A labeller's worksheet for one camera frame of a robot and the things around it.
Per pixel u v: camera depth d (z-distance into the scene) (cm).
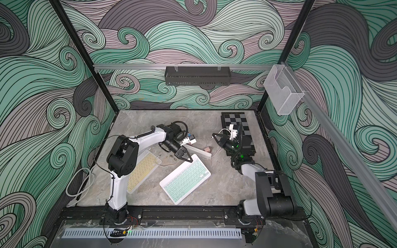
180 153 76
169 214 75
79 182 87
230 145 75
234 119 110
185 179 79
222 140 78
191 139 81
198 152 92
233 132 78
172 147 78
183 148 77
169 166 90
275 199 43
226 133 82
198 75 95
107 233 69
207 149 95
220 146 75
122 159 53
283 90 77
